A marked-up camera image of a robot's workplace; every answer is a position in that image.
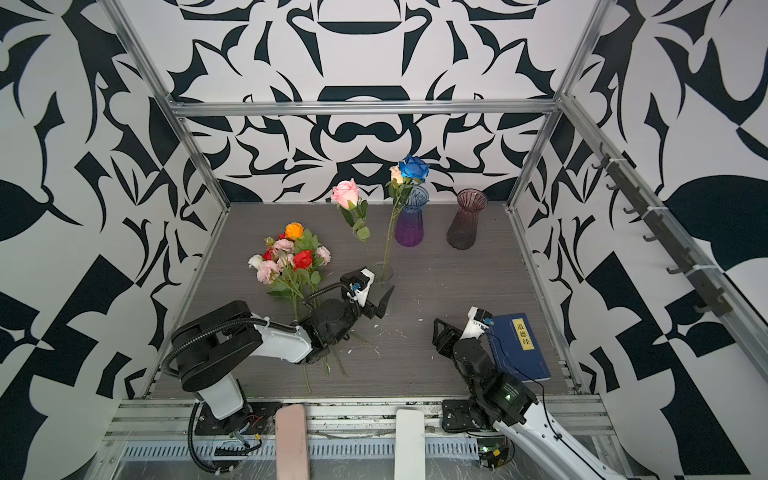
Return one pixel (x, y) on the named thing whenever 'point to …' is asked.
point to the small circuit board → (492, 451)
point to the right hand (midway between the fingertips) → (440, 325)
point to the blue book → (517, 349)
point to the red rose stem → (303, 260)
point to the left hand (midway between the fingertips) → (379, 273)
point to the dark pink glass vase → (462, 232)
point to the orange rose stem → (294, 230)
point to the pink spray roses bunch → (276, 266)
